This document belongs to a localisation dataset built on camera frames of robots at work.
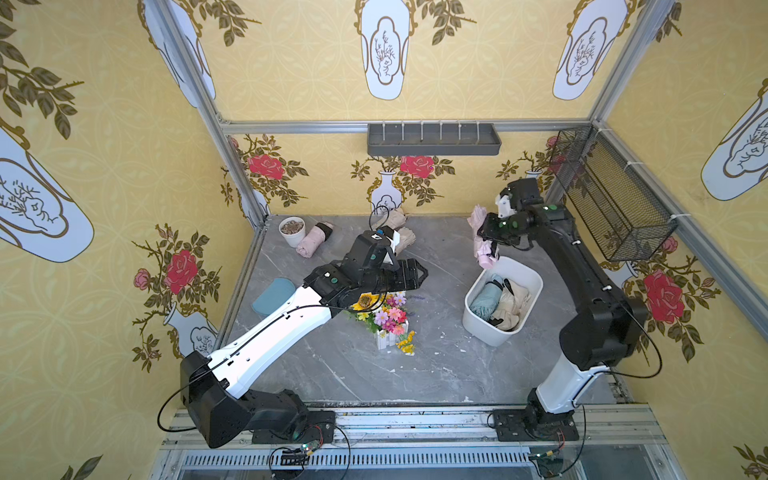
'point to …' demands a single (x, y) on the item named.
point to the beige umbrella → (512, 304)
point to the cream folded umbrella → (394, 219)
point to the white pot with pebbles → (293, 231)
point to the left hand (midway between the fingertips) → (407, 271)
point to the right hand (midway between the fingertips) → (492, 229)
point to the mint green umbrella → (487, 299)
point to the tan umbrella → (407, 237)
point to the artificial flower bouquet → (386, 316)
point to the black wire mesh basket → (625, 221)
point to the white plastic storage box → (486, 331)
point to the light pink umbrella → (314, 238)
